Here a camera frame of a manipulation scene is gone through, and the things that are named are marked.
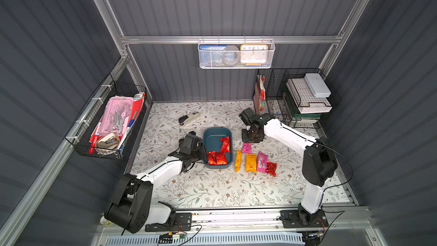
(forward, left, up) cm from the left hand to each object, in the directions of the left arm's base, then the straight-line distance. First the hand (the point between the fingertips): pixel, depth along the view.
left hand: (206, 151), depth 89 cm
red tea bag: (-8, -34, -3) cm, 35 cm away
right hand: (+6, -24, +4) cm, 25 cm away
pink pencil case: (+4, +37, +25) cm, 45 cm away
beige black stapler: (+23, +14, -2) cm, 27 cm away
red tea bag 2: (-2, -6, -3) cm, 7 cm away
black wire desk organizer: (+42, -49, -6) cm, 65 cm away
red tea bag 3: (+5, -11, -2) cm, 12 cm away
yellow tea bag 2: (-5, -17, -1) cm, 18 cm away
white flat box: (+35, -66, +16) cm, 76 cm away
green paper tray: (+26, -64, -4) cm, 69 cm away
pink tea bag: (-3, -30, -3) cm, 30 cm away
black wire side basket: (-7, +43, +28) cm, 52 cm away
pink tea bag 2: (+4, -23, -3) cm, 23 cm away
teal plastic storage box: (+6, -6, -6) cm, 11 cm away
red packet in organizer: (+39, -35, +7) cm, 53 cm away
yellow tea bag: (-6, -24, -2) cm, 24 cm away
